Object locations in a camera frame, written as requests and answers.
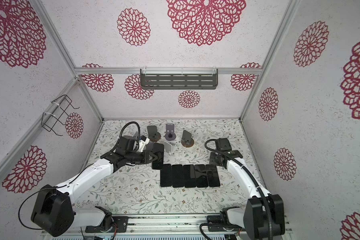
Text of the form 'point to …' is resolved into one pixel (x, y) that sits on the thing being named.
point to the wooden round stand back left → (153, 135)
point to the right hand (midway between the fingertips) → (215, 157)
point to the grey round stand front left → (149, 146)
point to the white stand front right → (169, 150)
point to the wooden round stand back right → (187, 140)
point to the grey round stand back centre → (170, 135)
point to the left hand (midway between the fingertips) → (156, 160)
